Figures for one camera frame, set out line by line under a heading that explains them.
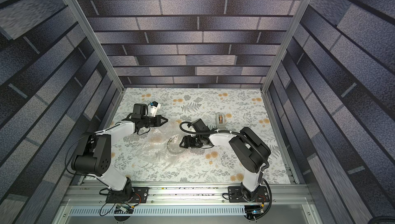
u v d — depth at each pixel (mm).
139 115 742
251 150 478
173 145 857
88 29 851
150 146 891
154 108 853
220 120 974
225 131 619
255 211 705
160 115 844
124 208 710
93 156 464
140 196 732
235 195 731
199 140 774
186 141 798
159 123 814
